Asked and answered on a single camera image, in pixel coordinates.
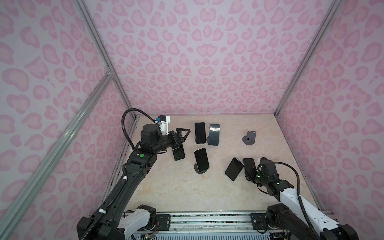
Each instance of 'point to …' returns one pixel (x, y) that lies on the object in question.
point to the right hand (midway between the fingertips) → (244, 171)
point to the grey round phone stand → (250, 139)
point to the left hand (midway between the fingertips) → (186, 130)
